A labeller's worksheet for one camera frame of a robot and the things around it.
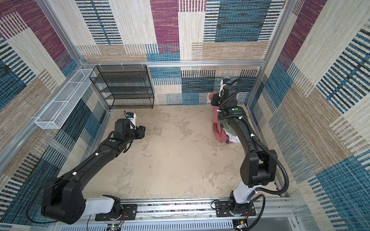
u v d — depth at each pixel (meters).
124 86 1.09
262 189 0.47
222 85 0.73
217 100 0.76
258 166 0.45
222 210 0.73
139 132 0.76
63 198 0.41
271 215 0.74
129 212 0.73
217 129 1.02
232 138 0.97
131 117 0.75
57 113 0.72
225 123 0.94
